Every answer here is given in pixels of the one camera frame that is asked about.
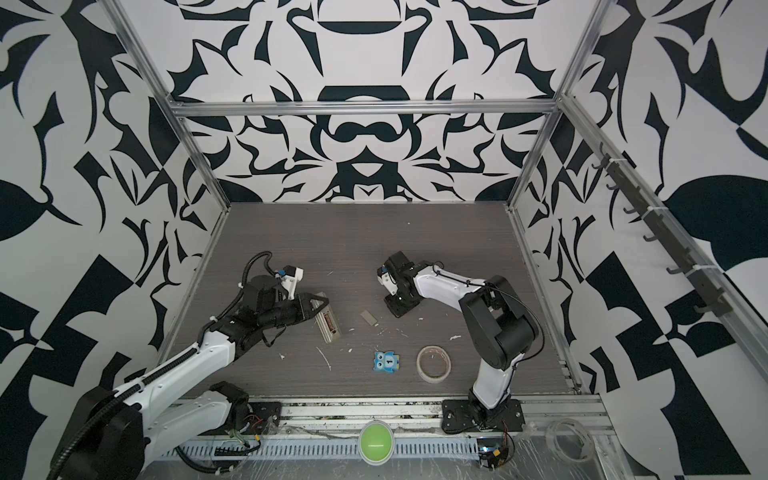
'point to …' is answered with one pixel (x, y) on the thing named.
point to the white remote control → (326, 320)
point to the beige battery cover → (371, 320)
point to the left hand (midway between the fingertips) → (328, 297)
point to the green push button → (376, 442)
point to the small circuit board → (492, 452)
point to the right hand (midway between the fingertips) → (398, 304)
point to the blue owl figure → (386, 361)
